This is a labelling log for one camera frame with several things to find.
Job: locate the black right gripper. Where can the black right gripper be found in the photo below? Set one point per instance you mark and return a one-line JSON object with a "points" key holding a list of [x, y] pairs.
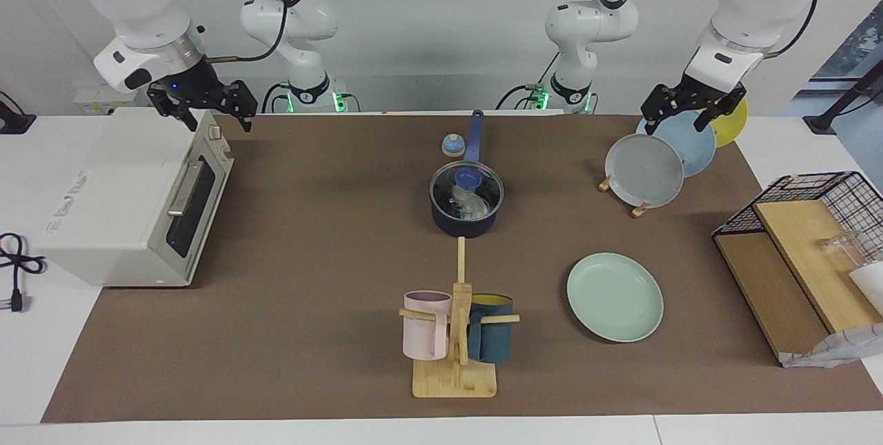
{"points": [[196, 86]]}

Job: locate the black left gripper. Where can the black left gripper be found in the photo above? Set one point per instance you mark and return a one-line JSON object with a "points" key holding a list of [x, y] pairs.
{"points": [[697, 99]]}

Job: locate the white vermicelli bundle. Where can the white vermicelli bundle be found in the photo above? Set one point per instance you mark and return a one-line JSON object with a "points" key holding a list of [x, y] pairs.
{"points": [[472, 205]]}

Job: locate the glass pot lid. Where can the glass pot lid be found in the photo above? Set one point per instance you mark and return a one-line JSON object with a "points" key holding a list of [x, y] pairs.
{"points": [[445, 190]]}

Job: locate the light blue plate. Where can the light blue plate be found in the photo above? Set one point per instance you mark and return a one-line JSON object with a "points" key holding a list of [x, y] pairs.
{"points": [[693, 145]]}

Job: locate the yellow plate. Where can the yellow plate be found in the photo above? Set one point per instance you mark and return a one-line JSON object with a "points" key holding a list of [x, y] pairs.
{"points": [[731, 129]]}

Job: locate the grey plate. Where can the grey plate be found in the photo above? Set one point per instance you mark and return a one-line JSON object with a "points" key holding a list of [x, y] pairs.
{"points": [[643, 170]]}

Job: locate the wooden plate rack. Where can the wooden plate rack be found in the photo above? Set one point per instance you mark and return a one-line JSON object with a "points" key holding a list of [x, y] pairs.
{"points": [[640, 210]]}

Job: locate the mint green plate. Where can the mint green plate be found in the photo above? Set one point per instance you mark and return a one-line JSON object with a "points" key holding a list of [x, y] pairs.
{"points": [[614, 297]]}

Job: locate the white socket box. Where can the white socket box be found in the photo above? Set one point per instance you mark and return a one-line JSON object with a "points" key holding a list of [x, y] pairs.
{"points": [[103, 96]]}

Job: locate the white toaster oven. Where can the white toaster oven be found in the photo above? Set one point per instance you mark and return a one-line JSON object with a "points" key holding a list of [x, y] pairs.
{"points": [[117, 190]]}

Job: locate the black desk clamp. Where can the black desk clamp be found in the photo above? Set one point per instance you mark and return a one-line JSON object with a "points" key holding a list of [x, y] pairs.
{"points": [[821, 122], [15, 124]]}

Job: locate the wooden shelf board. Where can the wooden shelf board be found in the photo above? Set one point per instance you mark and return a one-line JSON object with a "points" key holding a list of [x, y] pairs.
{"points": [[807, 252]]}

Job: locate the brown table mat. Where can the brown table mat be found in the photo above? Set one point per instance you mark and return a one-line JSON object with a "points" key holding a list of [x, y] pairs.
{"points": [[310, 259]]}

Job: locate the brown cork board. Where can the brown cork board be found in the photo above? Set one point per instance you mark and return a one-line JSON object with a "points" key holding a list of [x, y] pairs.
{"points": [[766, 286]]}

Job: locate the clear glass cup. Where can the clear glass cup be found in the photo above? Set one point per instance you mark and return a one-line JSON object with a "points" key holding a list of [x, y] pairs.
{"points": [[843, 250]]}

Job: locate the dark blue saucepan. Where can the dark blue saucepan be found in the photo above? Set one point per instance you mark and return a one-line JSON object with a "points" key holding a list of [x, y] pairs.
{"points": [[465, 228]]}

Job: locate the white cup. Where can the white cup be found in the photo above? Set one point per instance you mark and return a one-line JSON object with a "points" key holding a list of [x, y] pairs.
{"points": [[870, 283]]}

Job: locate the grey crumpled cloth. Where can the grey crumpled cloth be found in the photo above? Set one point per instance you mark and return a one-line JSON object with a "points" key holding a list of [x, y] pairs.
{"points": [[838, 348]]}

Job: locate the dark teal mug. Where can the dark teal mug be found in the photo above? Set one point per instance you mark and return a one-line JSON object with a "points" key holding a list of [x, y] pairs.
{"points": [[491, 341]]}

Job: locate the pink mug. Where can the pink mug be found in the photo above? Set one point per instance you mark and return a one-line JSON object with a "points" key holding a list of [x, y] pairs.
{"points": [[422, 334]]}

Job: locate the wooden mug rack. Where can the wooden mug rack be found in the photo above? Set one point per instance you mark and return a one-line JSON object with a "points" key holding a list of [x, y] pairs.
{"points": [[455, 379]]}

